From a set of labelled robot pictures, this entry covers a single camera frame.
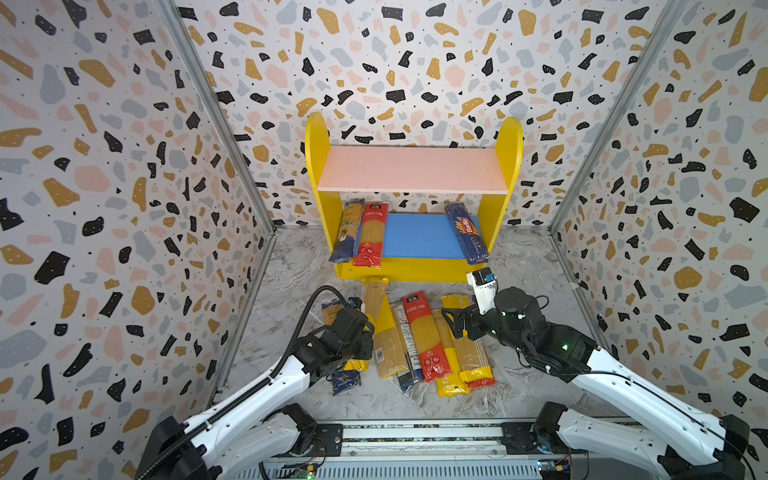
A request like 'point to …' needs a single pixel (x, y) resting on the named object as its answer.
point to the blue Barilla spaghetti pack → (467, 234)
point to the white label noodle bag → (406, 354)
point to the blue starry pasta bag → (346, 379)
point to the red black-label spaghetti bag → (370, 250)
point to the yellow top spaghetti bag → (388, 345)
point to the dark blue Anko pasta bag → (347, 246)
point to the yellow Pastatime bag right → (472, 360)
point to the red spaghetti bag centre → (434, 362)
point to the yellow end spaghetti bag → (453, 384)
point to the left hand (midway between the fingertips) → (371, 334)
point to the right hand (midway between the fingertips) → (453, 301)
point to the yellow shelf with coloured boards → (421, 246)
